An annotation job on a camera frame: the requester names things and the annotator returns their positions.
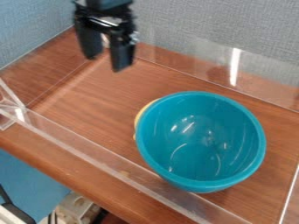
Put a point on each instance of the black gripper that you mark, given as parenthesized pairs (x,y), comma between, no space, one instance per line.
(107,17)

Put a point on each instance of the blue plastic bowl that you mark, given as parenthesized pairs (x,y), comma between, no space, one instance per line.
(200,140)

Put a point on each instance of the yellow object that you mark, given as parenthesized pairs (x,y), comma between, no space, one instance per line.
(140,113)

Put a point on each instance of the clear acrylic back barrier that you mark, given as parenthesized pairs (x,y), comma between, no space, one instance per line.
(248,73)

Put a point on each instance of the clear acrylic barrier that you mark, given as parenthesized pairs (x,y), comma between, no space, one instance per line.
(248,73)
(117,184)

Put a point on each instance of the clear acrylic front barrier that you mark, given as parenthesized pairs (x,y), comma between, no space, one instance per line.
(117,184)

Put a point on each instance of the white device below table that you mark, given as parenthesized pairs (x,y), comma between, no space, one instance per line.
(74,210)

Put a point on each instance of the clear acrylic left bracket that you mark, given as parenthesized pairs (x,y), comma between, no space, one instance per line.
(12,109)

